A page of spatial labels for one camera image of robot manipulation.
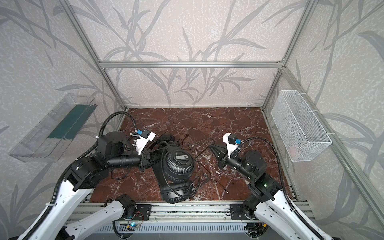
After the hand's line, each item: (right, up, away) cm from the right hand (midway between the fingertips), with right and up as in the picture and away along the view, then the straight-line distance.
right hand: (211, 141), depth 64 cm
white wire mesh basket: (+38, +3, -1) cm, 38 cm away
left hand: (-19, -5, -6) cm, 20 cm away
